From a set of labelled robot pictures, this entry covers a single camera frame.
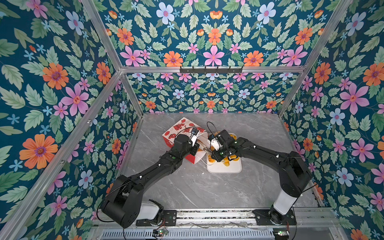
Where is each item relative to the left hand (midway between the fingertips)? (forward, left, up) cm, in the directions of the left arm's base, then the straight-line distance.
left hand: (198, 136), depth 83 cm
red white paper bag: (+12, +9, -6) cm, 17 cm away
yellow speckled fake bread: (-9, -16, -16) cm, 25 cm away
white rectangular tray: (-11, -22, -19) cm, 31 cm away
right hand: (-6, -8, -10) cm, 14 cm away
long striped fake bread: (-7, -7, -15) cm, 18 cm away
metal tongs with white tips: (-2, -4, -11) cm, 11 cm away
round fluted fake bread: (+9, -25, -15) cm, 30 cm away
